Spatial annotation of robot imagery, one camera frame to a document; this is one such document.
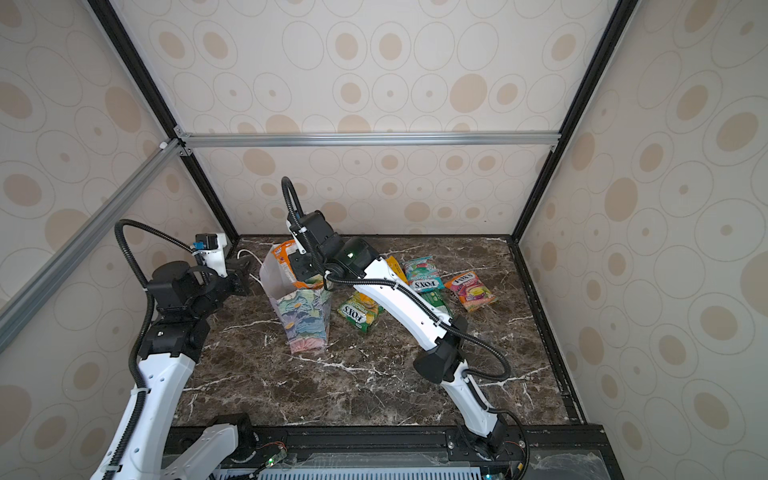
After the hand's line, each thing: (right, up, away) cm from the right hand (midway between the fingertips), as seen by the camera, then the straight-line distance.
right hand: (297, 259), depth 73 cm
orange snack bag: (-5, +2, +2) cm, 5 cm away
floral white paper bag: (0, -14, +6) cm, 16 cm away
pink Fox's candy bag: (+50, -11, +26) cm, 58 cm away
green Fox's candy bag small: (+13, -16, +22) cm, 30 cm away
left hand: (-8, +1, -4) cm, 9 cm away
